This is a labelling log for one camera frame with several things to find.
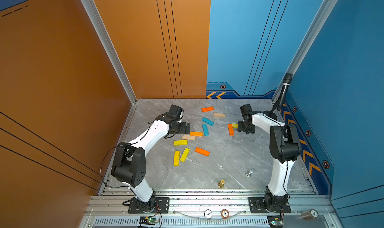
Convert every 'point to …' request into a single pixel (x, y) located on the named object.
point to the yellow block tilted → (185, 155)
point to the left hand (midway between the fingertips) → (184, 127)
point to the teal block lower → (205, 130)
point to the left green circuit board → (148, 220)
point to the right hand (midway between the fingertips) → (244, 129)
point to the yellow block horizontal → (179, 142)
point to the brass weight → (221, 184)
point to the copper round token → (225, 213)
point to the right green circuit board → (275, 221)
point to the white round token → (208, 214)
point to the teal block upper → (207, 121)
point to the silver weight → (248, 174)
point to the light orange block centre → (197, 134)
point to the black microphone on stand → (287, 78)
